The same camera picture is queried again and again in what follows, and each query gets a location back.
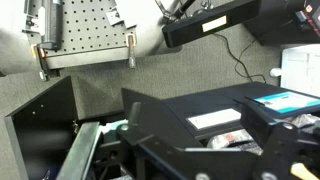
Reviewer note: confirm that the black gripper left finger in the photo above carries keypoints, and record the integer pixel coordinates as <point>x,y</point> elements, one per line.
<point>134,115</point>

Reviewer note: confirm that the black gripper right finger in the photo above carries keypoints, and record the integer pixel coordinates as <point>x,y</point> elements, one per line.
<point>257,124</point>

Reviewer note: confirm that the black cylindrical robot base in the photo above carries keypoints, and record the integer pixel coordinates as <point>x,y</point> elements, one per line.
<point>52,23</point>

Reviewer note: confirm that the black cabinet body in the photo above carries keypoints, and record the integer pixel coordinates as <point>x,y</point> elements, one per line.
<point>213,103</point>

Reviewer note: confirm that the clear plastic bag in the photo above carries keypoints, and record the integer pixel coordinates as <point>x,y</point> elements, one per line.
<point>230,138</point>

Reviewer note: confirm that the blue and white booklet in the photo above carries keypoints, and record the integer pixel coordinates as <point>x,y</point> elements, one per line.
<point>286,101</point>

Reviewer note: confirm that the white paper label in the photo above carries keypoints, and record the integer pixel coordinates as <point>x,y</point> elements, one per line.
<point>214,118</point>

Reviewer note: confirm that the white round knob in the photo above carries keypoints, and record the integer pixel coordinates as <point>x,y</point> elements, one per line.
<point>275,72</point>

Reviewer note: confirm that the orange and silver clamp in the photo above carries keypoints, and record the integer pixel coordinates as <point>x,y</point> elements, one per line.
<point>42,61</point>
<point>131,50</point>

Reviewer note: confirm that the grey-green metal bar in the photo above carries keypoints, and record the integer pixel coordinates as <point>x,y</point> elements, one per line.
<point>79,153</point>

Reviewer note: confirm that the white plastic container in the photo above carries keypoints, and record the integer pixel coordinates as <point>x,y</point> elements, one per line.
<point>301,68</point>

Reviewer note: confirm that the perforated grey metal plate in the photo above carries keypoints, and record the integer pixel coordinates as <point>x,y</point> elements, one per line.
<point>87,29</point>

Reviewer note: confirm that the black equipment box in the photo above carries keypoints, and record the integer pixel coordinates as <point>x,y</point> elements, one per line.
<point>283,23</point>

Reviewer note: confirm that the small silver metal bracket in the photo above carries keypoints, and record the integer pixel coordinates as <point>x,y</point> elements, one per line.
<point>114,16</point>

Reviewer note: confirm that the black camera tripod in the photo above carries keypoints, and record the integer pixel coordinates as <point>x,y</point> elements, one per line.
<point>180,10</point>

